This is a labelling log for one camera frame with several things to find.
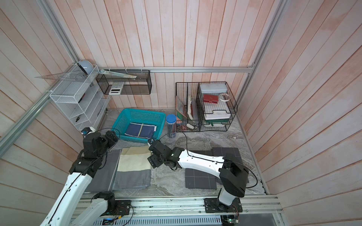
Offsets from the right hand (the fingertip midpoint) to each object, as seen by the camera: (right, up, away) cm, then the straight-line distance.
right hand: (155, 155), depth 81 cm
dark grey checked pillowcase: (+26, -14, 0) cm, 29 cm away
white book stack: (+40, +25, +11) cm, 48 cm away
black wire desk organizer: (+33, +33, +26) cm, 53 cm away
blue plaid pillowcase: (-15, +13, +23) cm, 30 cm away
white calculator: (-30, +44, +16) cm, 56 cm away
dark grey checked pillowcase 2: (+32, -15, 0) cm, 35 cm away
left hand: (-24, +11, -5) cm, 27 cm away
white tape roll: (+47, +38, +20) cm, 64 cm away
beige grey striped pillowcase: (-14, -11, +4) cm, 18 cm away
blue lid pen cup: (+9, +21, +7) cm, 24 cm away
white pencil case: (+40, +45, +21) cm, 63 cm away
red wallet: (+36, +36, +14) cm, 53 cm away
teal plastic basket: (-16, +24, +26) cm, 39 cm away
